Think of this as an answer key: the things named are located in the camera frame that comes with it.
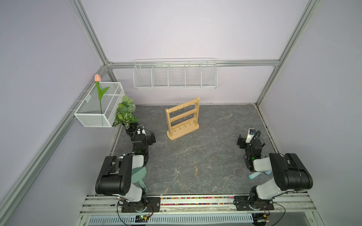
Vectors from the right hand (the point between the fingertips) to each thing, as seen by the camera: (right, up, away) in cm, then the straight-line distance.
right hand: (247, 134), depth 93 cm
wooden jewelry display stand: (-42, +10, -1) cm, 44 cm away
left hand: (-68, +1, 0) cm, 68 cm away
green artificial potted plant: (-76, +12, -14) cm, 78 cm away
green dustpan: (-70, -23, -8) cm, 74 cm away
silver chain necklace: (-47, -23, -8) cm, 53 cm away
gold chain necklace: (-34, -21, -6) cm, 40 cm away
